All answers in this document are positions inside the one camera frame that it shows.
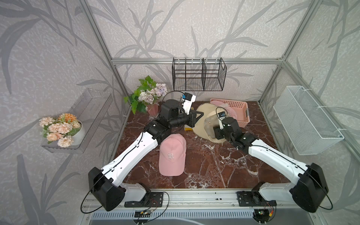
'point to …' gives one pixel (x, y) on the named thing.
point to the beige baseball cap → (205, 124)
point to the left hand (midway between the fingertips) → (202, 114)
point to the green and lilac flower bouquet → (149, 92)
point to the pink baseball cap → (172, 154)
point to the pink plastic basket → (241, 108)
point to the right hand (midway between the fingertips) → (217, 125)
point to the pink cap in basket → (230, 111)
